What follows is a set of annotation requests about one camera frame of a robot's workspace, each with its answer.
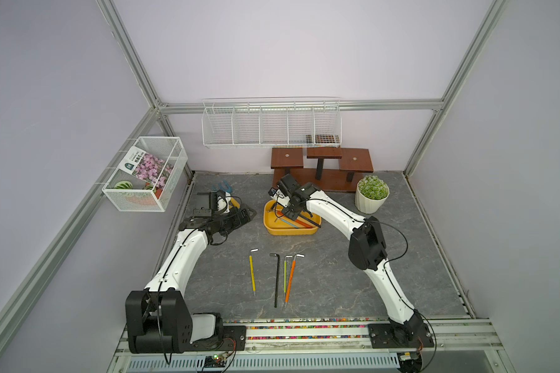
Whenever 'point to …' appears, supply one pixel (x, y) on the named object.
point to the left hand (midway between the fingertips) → (248, 218)
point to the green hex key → (285, 275)
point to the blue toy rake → (218, 187)
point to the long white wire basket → (271, 122)
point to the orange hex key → (291, 277)
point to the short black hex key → (272, 254)
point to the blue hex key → (291, 224)
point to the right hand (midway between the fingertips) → (292, 205)
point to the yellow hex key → (253, 270)
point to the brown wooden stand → (355, 162)
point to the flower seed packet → (146, 166)
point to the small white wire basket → (145, 197)
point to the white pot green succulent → (371, 191)
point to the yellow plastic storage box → (275, 226)
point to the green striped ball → (123, 184)
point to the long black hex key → (309, 220)
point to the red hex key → (296, 221)
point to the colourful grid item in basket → (322, 138)
